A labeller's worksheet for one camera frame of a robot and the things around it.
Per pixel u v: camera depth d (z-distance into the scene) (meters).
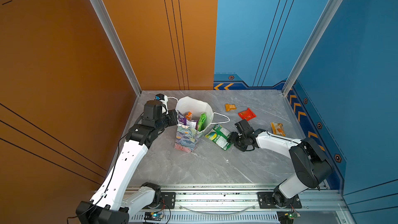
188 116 0.91
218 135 0.93
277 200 0.65
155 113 0.55
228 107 1.09
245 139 0.69
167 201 0.73
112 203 0.37
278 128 0.97
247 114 1.05
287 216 0.70
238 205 0.73
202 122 0.82
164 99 0.66
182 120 0.79
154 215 0.71
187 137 0.77
